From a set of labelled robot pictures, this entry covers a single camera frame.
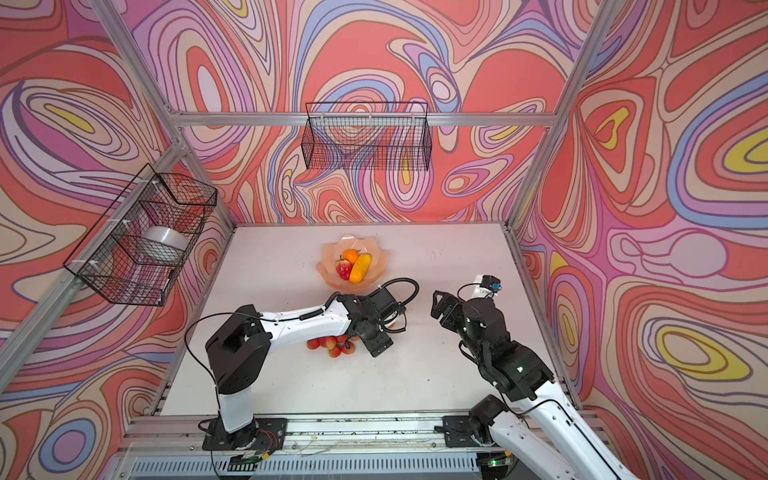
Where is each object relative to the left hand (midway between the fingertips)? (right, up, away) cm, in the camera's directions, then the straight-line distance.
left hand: (382, 335), depth 87 cm
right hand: (+16, +11, -15) cm, 25 cm away
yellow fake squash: (-8, +19, +15) cm, 26 cm away
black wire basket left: (-62, +25, -14) cm, 68 cm away
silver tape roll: (-54, +29, -13) cm, 63 cm away
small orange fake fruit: (-11, +24, +17) cm, 31 cm away
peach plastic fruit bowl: (-19, +25, +20) cm, 37 cm away
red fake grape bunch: (-13, -2, -3) cm, 14 cm away
